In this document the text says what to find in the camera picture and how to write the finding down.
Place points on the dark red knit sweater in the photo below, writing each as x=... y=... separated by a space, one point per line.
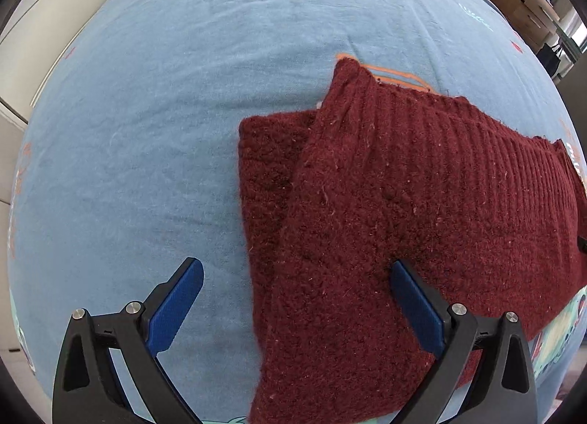
x=394 y=231

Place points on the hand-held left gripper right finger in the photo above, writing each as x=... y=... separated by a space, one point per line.
x=419 y=309

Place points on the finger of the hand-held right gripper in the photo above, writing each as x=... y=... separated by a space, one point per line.
x=583 y=244

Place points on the wooden drawer cabinet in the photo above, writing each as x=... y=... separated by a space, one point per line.
x=518 y=2

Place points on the white wardrobe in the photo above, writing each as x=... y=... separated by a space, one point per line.
x=50 y=7

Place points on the blue printed bed sheet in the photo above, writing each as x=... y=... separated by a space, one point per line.
x=174 y=107

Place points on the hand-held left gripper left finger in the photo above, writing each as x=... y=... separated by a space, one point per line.
x=176 y=305

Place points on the black bag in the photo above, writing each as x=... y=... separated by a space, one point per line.
x=552 y=59

